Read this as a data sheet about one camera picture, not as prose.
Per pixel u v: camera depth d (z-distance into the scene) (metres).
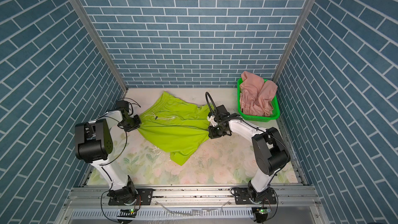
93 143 0.50
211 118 0.85
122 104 0.82
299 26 0.87
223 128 0.68
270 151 0.47
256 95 1.12
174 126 0.96
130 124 0.85
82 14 0.80
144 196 0.74
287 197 0.75
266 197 0.70
